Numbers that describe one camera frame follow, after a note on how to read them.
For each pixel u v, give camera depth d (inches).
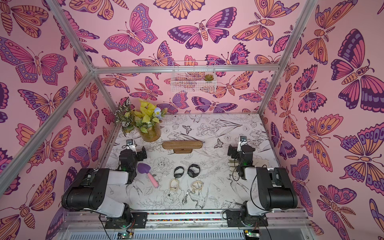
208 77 36.3
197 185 33.6
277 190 17.8
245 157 27.6
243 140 31.4
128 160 28.6
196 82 41.6
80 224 29.1
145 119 34.5
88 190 18.2
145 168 35.7
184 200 31.3
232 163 36.2
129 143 31.4
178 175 34.5
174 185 33.5
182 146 36.5
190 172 33.8
